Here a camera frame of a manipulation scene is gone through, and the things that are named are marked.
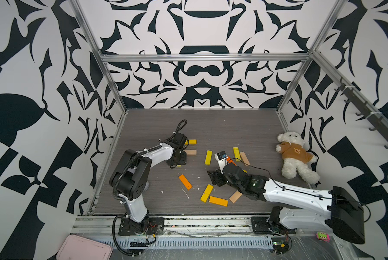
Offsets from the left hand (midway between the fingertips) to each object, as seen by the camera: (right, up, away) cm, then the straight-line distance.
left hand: (179, 158), depth 95 cm
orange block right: (+23, +5, -26) cm, 36 cm away
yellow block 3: (+15, -16, -13) cm, 25 cm away
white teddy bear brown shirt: (+64, +1, -6) cm, 64 cm away
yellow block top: (+7, +9, +9) cm, 14 cm away
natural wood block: (+7, +3, +1) cm, 8 cm away
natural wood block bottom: (+29, -16, -15) cm, 36 cm away
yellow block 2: (+34, +2, +1) cm, 34 cm away
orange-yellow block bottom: (+21, -18, -14) cm, 31 cm away
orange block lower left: (+4, -11, -9) cm, 14 cm away
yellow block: (+17, 0, -1) cm, 17 cm away
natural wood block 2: (+38, 0, -1) cm, 38 cm away
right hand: (+18, -2, -15) cm, 23 cm away
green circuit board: (+46, -33, -25) cm, 62 cm away
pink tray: (-40, -33, -27) cm, 58 cm away
